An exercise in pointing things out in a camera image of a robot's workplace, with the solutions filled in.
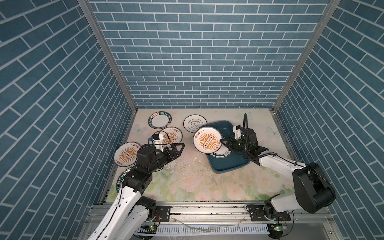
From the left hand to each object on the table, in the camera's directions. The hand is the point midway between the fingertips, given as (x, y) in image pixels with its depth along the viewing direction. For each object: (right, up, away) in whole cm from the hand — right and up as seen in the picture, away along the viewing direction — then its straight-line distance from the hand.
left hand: (181, 148), depth 72 cm
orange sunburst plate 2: (+13, +2, +17) cm, 21 cm away
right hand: (+20, +3, +14) cm, 25 cm away
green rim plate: (-22, +14, +41) cm, 48 cm away
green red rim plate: (+24, -6, +22) cm, 33 cm away
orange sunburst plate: (-11, +4, +33) cm, 35 cm away
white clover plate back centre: (+3, +12, +40) cm, 42 cm away
